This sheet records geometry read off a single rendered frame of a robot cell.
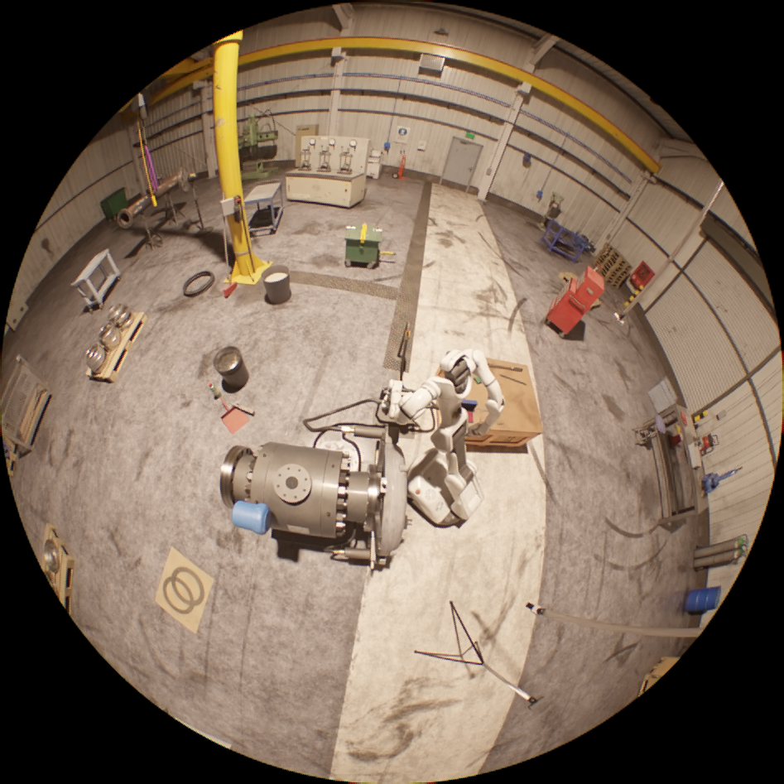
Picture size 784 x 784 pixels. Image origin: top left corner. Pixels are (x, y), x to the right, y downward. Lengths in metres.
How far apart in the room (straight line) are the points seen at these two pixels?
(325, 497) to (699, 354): 9.36
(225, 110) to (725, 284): 10.97
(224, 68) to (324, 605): 5.32
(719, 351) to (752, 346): 1.20
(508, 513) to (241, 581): 2.63
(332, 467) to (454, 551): 1.50
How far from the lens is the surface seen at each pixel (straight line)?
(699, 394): 9.01
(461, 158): 10.89
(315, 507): 1.45
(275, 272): 3.65
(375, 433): 1.60
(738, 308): 9.40
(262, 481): 1.51
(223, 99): 3.67
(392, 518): 1.36
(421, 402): 1.12
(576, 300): 4.44
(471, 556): 2.59
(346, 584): 2.38
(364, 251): 3.97
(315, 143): 7.28
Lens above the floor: 2.30
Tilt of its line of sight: 60 degrees down
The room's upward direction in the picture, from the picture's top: 19 degrees clockwise
